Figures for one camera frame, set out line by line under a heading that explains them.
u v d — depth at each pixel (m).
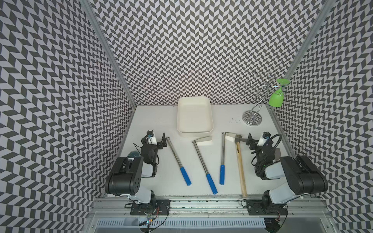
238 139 0.96
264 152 0.76
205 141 0.92
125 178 0.45
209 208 0.75
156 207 0.71
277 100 0.90
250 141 0.82
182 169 0.85
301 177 0.45
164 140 0.83
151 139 0.77
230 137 1.03
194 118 1.05
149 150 0.68
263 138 0.76
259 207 0.73
